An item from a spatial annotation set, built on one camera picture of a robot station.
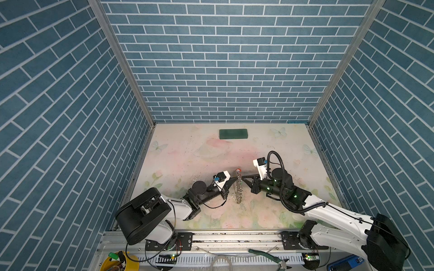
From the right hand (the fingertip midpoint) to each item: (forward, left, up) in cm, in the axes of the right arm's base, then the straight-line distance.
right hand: (241, 176), depth 76 cm
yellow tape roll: (-34, +44, -17) cm, 58 cm away
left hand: (-1, +2, -1) cm, 3 cm away
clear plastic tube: (-29, +7, -17) cm, 34 cm away
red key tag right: (+8, +1, -7) cm, 10 cm away
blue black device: (-27, -44, -17) cm, 55 cm away
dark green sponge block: (+41, +5, -16) cm, 44 cm away
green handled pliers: (-29, -18, -17) cm, 38 cm away
